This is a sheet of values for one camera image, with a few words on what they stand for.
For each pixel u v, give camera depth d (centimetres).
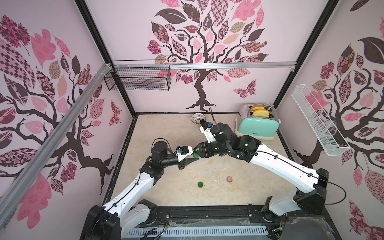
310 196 41
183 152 60
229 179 86
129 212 56
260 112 93
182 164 66
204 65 92
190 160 69
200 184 84
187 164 67
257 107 97
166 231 70
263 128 92
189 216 76
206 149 59
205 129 61
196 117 113
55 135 54
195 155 64
